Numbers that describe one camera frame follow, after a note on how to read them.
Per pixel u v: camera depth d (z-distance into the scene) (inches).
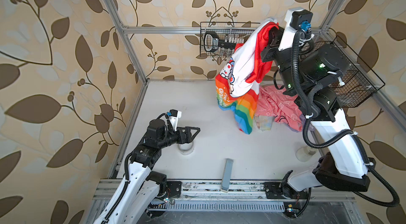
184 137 24.8
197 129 27.2
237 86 22.4
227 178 30.8
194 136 26.2
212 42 33.5
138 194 22.6
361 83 25.7
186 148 34.0
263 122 38.1
